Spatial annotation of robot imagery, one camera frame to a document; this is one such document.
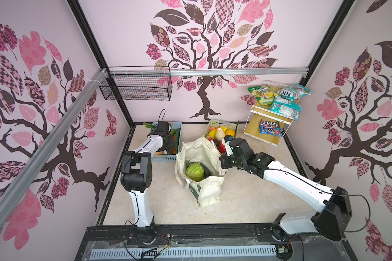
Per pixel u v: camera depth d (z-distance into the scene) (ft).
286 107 2.53
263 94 2.80
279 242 2.30
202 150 2.91
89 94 2.53
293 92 2.70
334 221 1.28
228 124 3.65
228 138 2.29
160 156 3.11
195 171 2.73
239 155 1.91
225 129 3.40
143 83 3.11
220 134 3.36
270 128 3.10
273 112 2.53
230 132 3.50
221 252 2.29
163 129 2.61
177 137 3.38
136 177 1.75
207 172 2.92
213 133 3.50
